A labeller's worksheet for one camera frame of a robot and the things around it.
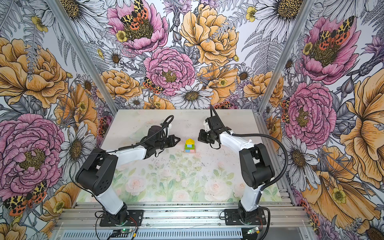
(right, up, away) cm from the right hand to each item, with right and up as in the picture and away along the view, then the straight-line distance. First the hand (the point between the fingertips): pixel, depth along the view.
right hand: (198, 141), depth 92 cm
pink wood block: (-4, -6, +5) cm, 9 cm away
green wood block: (-3, -4, +3) cm, 6 cm away
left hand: (-11, -1, 0) cm, 11 cm away
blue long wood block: (-7, -6, +4) cm, 10 cm away
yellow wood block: (-5, 0, -1) cm, 5 cm away
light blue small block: (-6, -2, 0) cm, 6 cm away
